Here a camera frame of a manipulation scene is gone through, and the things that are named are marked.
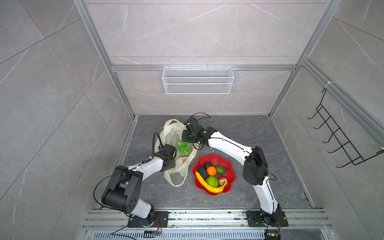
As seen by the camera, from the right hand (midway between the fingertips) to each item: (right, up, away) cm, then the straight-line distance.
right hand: (182, 135), depth 89 cm
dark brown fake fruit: (+15, -17, 0) cm, 23 cm away
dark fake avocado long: (+12, -20, -5) cm, 24 cm away
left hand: (-9, -16, +4) cm, 19 cm away
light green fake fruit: (+17, -24, -9) cm, 31 cm away
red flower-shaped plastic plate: (+28, -21, -5) cm, 35 cm away
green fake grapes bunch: (+1, -6, -6) cm, 9 cm away
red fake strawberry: (+23, -25, -8) cm, 34 cm away
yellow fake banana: (+17, -28, -12) cm, 35 cm away
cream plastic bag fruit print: (-6, +1, -3) cm, 7 cm away
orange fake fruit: (+17, -20, -5) cm, 27 cm away
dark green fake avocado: (+23, -20, -3) cm, 30 cm away
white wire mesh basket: (+10, +37, +12) cm, 40 cm away
